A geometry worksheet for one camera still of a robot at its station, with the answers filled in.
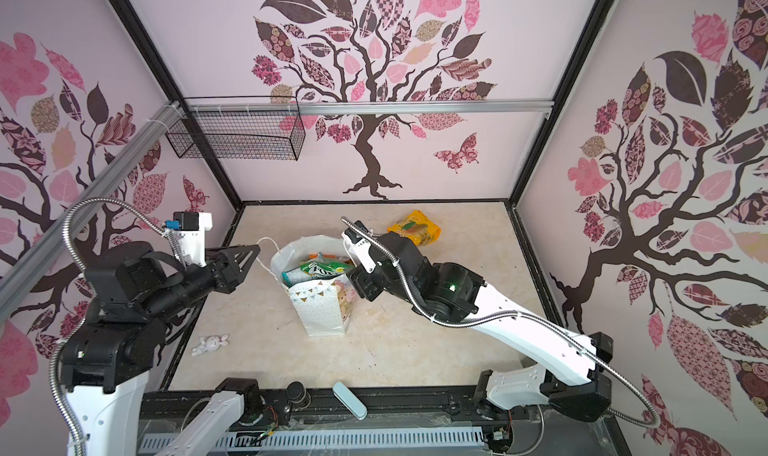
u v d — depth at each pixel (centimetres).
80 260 35
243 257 56
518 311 40
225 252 48
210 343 81
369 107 93
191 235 47
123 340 35
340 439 70
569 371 38
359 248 50
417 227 106
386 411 74
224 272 47
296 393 74
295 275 78
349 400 72
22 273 50
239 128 95
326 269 71
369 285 53
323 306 74
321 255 84
